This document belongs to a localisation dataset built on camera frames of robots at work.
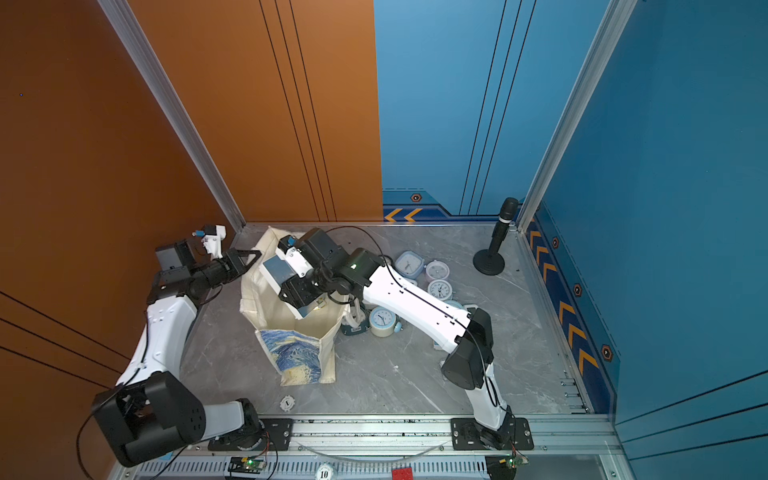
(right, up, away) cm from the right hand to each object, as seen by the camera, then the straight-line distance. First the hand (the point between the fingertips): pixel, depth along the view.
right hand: (293, 287), depth 70 cm
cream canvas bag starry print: (+1, -15, +2) cm, 15 cm away
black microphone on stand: (+59, +4, +36) cm, 69 cm away
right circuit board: (+52, -41, 0) cm, 66 cm away
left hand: (-12, +9, +10) cm, 18 cm away
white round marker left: (-5, -32, +9) cm, 34 cm away
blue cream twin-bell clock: (+20, -13, +19) cm, 31 cm away
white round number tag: (+9, -39, -6) cm, 40 cm away
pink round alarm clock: (+39, +2, +33) cm, 51 cm away
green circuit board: (-11, -43, +1) cm, 44 cm away
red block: (+26, -42, -3) cm, 49 cm away
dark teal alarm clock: (+15, -14, +17) cm, 27 cm away
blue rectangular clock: (-2, +3, -4) cm, 6 cm away
